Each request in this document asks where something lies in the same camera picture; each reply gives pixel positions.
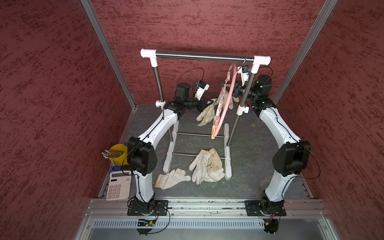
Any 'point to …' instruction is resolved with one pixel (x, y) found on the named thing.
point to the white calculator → (119, 185)
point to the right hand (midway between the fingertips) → (221, 86)
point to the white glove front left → (166, 181)
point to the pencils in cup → (109, 154)
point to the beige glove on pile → (215, 162)
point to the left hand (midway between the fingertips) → (211, 103)
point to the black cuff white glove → (208, 114)
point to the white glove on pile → (199, 166)
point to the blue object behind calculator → (114, 169)
